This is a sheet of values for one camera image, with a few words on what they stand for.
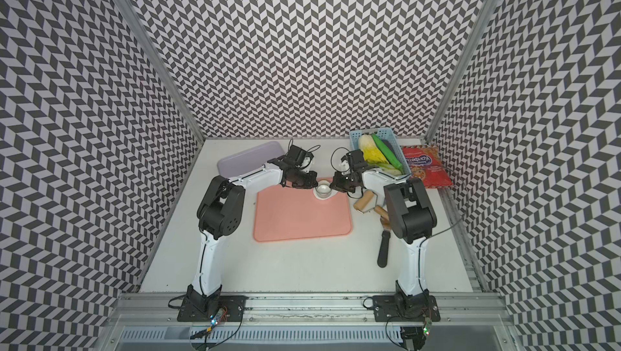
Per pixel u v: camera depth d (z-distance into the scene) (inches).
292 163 32.1
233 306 29.0
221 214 22.1
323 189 39.4
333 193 38.8
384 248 33.4
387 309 29.0
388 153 41.6
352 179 32.1
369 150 40.2
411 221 21.0
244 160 44.2
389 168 41.1
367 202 37.1
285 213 34.1
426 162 40.2
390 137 44.5
